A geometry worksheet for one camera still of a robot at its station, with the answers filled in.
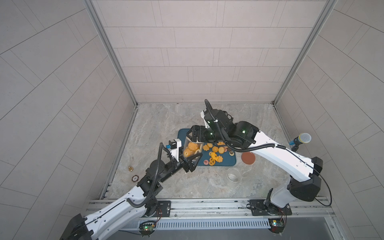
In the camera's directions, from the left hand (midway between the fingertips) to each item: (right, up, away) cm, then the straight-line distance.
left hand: (199, 152), depth 67 cm
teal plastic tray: (+9, -7, +21) cm, 24 cm away
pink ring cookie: (+4, -11, +20) cm, 23 cm away
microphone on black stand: (+49, +6, +4) cm, 50 cm away
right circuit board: (+36, -34, +1) cm, 50 cm away
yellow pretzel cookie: (+7, -11, +19) cm, 23 cm away
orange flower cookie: (+4, -3, +22) cm, 23 cm away
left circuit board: (-23, -33, -2) cm, 40 cm away
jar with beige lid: (-3, +2, -3) cm, 5 cm away
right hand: (-3, +7, -2) cm, 8 cm away
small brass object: (-38, -13, +16) cm, 43 cm away
